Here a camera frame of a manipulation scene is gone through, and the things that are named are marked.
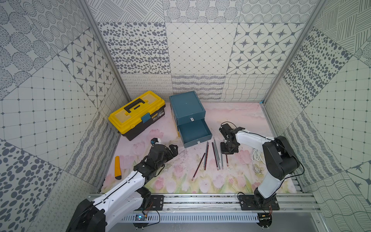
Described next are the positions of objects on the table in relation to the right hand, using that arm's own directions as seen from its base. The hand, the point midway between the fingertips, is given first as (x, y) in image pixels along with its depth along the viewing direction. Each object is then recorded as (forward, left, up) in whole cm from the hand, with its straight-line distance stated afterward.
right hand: (227, 154), depth 91 cm
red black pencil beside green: (-1, +14, 0) cm, 14 cm away
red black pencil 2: (-2, +8, 0) cm, 9 cm away
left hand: (-1, +34, +11) cm, 36 cm away
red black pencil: (-8, +19, -1) cm, 21 cm away
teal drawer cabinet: (+15, +25, +23) cm, 37 cm away
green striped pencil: (0, +14, -1) cm, 14 cm away
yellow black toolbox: (+13, +61, +19) cm, 65 cm away
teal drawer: (+10, +21, +11) cm, 26 cm away
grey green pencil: (+1, +6, -1) cm, 7 cm away
